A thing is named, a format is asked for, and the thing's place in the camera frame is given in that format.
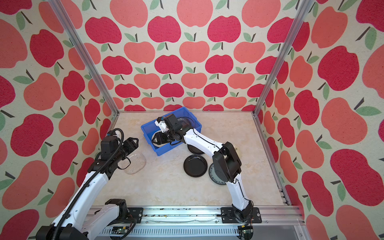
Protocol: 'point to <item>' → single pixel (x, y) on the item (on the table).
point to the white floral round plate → (159, 145)
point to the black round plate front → (195, 165)
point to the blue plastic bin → (150, 129)
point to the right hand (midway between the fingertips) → (157, 139)
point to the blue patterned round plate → (213, 176)
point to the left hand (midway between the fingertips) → (138, 142)
